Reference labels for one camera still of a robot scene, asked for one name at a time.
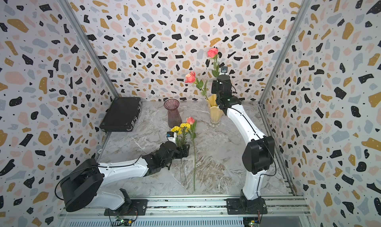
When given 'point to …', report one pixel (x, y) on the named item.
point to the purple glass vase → (174, 118)
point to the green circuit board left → (123, 222)
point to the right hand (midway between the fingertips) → (220, 80)
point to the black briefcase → (122, 114)
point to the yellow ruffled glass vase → (216, 112)
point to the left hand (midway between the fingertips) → (185, 145)
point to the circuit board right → (251, 221)
